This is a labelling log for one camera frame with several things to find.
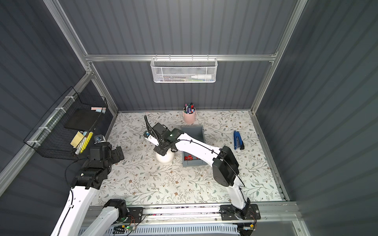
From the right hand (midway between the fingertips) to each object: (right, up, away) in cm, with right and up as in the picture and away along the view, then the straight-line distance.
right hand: (158, 148), depth 82 cm
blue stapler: (+51, +1, +18) cm, 54 cm away
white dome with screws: (+3, -7, +6) cm, 10 cm away
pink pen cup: (+17, +22, +24) cm, 37 cm away
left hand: (-23, 0, -9) cm, 24 cm away
